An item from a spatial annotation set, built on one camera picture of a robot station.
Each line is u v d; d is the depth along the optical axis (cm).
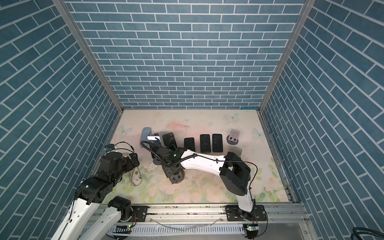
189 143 105
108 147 63
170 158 63
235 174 46
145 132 105
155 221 72
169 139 89
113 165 53
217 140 104
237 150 90
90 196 47
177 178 81
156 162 92
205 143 104
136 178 83
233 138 99
